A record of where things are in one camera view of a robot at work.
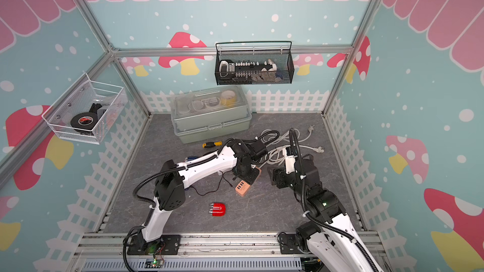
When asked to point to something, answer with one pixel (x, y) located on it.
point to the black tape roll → (84, 120)
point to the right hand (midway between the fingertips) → (275, 166)
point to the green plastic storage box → (207, 114)
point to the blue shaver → (192, 158)
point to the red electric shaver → (217, 209)
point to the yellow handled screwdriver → (211, 144)
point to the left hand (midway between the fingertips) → (247, 181)
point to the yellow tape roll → (228, 97)
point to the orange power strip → (242, 187)
